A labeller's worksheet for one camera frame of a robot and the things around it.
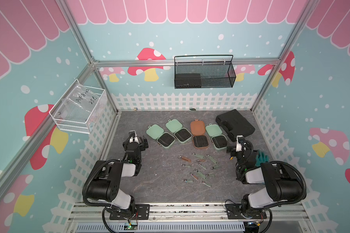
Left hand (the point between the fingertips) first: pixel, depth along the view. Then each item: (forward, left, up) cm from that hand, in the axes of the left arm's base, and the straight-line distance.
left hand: (137, 139), depth 93 cm
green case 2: (+9, -28, -8) cm, 31 cm away
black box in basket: (+28, -32, +25) cm, 49 cm away
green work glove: (-9, -79, -7) cm, 80 cm away
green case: (+6, -16, -8) cm, 19 cm away
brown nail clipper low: (-20, -36, -9) cm, 43 cm away
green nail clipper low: (-25, -44, -8) cm, 51 cm away
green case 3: (+5, -55, -7) cm, 56 cm away
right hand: (-1, -63, +2) cm, 63 cm away
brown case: (+5, -42, -9) cm, 43 cm away
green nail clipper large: (-9, -49, -9) cm, 50 cm away
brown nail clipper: (-8, -31, -9) cm, 33 cm away
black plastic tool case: (+17, -68, -3) cm, 70 cm away
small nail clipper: (-23, -33, -9) cm, 41 cm away
